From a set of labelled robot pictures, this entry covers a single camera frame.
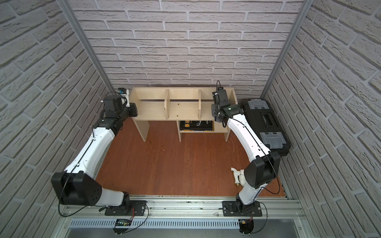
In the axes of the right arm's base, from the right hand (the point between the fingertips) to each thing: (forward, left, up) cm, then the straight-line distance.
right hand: (223, 106), depth 82 cm
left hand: (+3, +53, +4) cm, 53 cm away
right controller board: (-54, -5, -28) cm, 61 cm away
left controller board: (-50, +56, -29) cm, 81 cm away
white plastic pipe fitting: (-31, -7, -26) cm, 41 cm away
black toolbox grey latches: (+1, -26, -10) cm, 28 cm away
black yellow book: (-3, +15, -13) cm, 20 cm away
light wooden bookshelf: (+6, +27, -2) cm, 28 cm away
